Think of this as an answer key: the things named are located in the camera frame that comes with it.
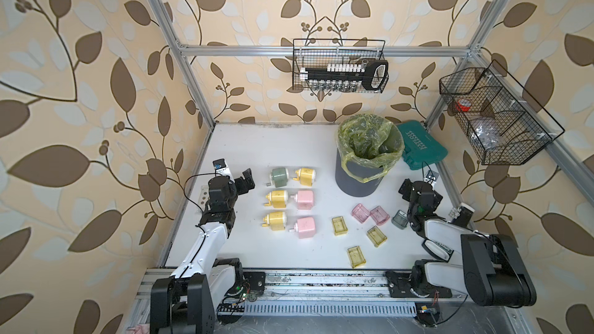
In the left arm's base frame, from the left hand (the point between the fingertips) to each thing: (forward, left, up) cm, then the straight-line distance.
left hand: (234, 170), depth 84 cm
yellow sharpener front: (-16, -16, -8) cm, 24 cm away
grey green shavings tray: (-13, -63, -13) cm, 65 cm away
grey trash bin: (+2, -47, -13) cm, 48 cm away
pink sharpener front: (-18, -27, -9) cm, 33 cm away
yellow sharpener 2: (-7, -16, -9) cm, 20 cm away
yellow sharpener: (+4, -27, -9) cm, 29 cm away
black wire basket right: (+6, -90, +20) cm, 92 cm away
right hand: (-1, -72, -8) cm, 72 cm away
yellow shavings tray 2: (-18, -53, -15) cm, 58 cm away
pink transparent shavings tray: (-9, -48, -16) cm, 52 cm away
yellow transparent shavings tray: (-14, -40, -16) cm, 45 cm away
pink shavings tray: (-11, -56, -15) cm, 58 cm away
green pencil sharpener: (+3, -16, -9) cm, 18 cm away
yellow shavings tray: (-26, -45, -16) cm, 54 cm away
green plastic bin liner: (+10, -51, +4) cm, 52 cm away
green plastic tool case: (+20, -80, -10) cm, 83 cm away
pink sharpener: (-7, -26, -9) cm, 29 cm away
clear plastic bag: (+3, -84, +19) cm, 86 cm away
